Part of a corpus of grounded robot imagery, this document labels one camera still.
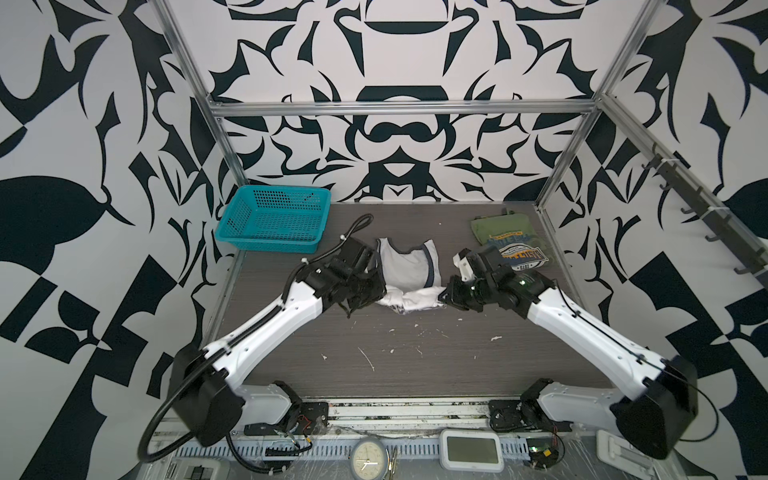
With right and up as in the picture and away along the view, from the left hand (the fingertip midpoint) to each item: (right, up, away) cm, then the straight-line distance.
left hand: (386, 284), depth 77 cm
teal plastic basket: (-42, +19, +38) cm, 59 cm away
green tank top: (+47, +9, +28) cm, 55 cm away
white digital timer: (+19, -35, -10) cm, 41 cm away
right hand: (+13, -2, 0) cm, 13 cm away
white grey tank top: (+8, -2, +22) cm, 23 cm away
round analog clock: (-4, -36, -11) cm, 38 cm away
